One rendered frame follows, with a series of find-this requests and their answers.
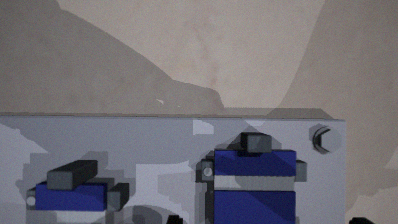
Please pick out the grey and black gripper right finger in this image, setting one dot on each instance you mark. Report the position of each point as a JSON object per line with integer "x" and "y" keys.
{"x": 360, "y": 220}

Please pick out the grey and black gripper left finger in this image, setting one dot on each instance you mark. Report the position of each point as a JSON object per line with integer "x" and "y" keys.
{"x": 174, "y": 219}

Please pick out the blue rectangular block with white stripe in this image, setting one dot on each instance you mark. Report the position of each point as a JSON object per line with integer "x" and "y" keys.
{"x": 254, "y": 188}

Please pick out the grey fixture plate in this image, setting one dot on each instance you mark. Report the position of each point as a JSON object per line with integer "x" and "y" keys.
{"x": 161, "y": 159}

